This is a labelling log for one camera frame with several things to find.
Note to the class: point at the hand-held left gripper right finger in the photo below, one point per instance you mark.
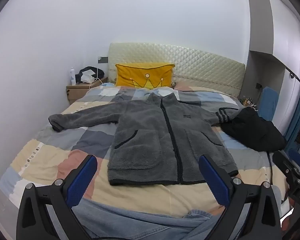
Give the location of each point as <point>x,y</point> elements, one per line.
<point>213,182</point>

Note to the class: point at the black bag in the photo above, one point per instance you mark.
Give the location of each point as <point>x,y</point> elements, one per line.
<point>100,74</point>

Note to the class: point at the grey and white wardrobe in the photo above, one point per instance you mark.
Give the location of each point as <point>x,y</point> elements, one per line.
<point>277,30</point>

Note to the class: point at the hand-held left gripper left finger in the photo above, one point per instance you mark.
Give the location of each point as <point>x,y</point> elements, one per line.
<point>81,180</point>

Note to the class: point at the dark wall switch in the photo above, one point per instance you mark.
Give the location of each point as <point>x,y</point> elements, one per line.
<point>259,85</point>

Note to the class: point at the white bottle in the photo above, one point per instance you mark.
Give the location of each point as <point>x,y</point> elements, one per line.
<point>72,77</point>

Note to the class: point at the cluster of small bottles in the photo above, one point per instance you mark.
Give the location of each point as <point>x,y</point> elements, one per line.
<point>248,101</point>

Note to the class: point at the black garment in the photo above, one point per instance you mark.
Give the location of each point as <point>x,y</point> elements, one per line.
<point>255,130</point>

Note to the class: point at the plaid patchwork bed cover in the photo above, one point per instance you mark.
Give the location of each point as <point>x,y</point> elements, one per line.
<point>52,160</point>

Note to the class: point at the cream quilted headboard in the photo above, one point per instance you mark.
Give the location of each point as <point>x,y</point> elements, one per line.
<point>202,65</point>

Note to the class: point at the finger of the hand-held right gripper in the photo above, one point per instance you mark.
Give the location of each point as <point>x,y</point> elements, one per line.
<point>281,163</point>
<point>297,158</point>

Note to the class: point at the grey wall socket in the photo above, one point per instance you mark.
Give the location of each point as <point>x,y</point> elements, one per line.
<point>103,59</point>

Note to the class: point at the grey fleece jacket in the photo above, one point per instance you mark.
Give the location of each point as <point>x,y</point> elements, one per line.
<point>145,140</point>

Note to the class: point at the yellow crown pillow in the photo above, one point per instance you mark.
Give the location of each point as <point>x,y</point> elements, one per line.
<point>140,76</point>

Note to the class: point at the person's blue jeans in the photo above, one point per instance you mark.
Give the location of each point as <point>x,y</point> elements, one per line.
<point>140,222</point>

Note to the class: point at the wooden nightstand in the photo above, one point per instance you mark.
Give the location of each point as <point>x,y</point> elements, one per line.
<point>76,93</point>

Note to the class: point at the blue cloth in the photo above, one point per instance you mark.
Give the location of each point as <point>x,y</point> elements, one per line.
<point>268,103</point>

